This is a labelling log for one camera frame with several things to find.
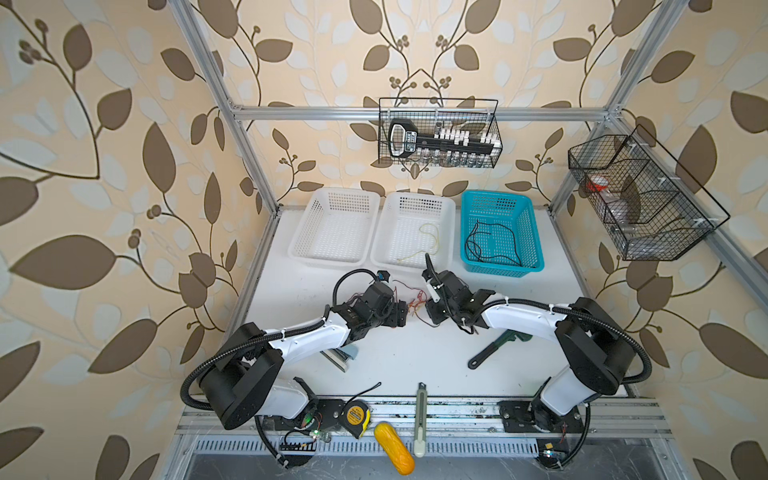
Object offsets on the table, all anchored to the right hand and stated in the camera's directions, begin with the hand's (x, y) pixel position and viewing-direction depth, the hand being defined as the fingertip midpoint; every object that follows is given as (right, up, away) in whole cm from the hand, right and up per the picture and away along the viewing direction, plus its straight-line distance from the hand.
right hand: (432, 306), depth 90 cm
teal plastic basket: (+28, +22, +22) cm, 42 cm away
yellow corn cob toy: (-10, -28, -24) cm, 38 cm away
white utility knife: (-5, -24, -17) cm, 30 cm away
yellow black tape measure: (-21, -23, -18) cm, 36 cm away
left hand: (-10, +1, -4) cm, 10 cm away
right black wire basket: (+52, +28, -17) cm, 62 cm away
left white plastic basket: (-34, +25, +26) cm, 49 cm away
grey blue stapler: (-27, -12, -8) cm, 30 cm away
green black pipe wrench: (+21, -8, -4) cm, 23 cm away
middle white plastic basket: (-6, +26, +25) cm, 37 cm away
